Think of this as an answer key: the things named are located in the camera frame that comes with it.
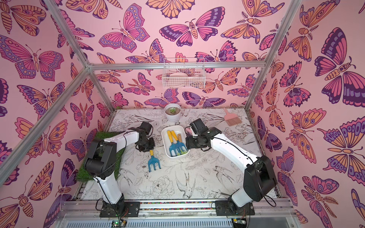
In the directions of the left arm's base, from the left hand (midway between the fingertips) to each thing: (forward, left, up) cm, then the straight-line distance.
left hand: (154, 147), depth 97 cm
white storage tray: (+6, -13, +1) cm, 15 cm away
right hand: (-6, -23, +13) cm, 27 cm away
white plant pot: (+24, -11, +9) cm, 28 cm away
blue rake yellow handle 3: (0, -12, 0) cm, 12 cm away
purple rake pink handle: (+12, -24, +2) cm, 27 cm away
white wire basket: (+37, -20, +34) cm, 54 cm away
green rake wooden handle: (+6, -17, +1) cm, 18 cm away
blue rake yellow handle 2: (+2, -17, +1) cm, 17 cm away
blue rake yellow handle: (-9, 0, -1) cm, 10 cm away
